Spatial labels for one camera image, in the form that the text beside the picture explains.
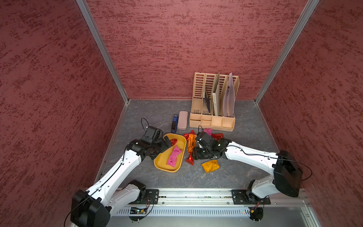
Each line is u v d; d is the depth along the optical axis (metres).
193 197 0.76
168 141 0.73
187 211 0.77
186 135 0.96
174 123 1.03
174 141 0.92
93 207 0.37
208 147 0.62
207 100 1.10
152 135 0.60
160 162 0.85
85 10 0.72
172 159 0.84
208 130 0.98
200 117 0.97
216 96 0.87
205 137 0.63
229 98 1.15
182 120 1.04
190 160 0.84
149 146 0.55
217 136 0.95
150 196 0.74
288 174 0.42
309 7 0.71
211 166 0.83
